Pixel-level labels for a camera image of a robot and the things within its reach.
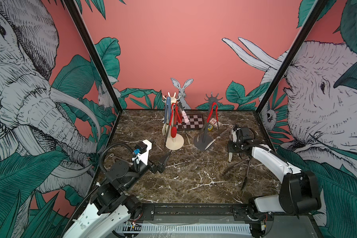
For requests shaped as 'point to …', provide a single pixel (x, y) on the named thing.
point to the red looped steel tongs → (208, 119)
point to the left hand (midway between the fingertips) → (162, 145)
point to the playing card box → (214, 123)
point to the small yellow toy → (209, 127)
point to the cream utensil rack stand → (174, 143)
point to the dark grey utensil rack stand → (202, 142)
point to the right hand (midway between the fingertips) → (228, 143)
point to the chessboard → (196, 123)
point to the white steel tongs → (217, 137)
